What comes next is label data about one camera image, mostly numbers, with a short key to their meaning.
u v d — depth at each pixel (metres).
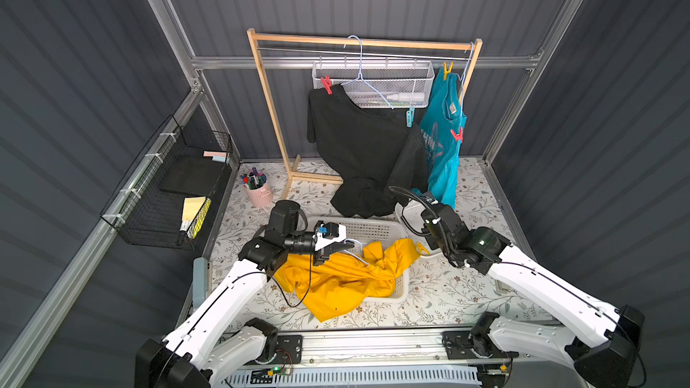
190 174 0.78
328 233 0.56
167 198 0.73
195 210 0.63
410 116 0.68
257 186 0.98
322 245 0.60
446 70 0.83
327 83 0.81
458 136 0.68
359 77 0.72
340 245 0.59
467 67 0.68
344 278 0.84
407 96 0.90
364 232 0.91
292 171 1.14
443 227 0.54
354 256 0.84
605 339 0.39
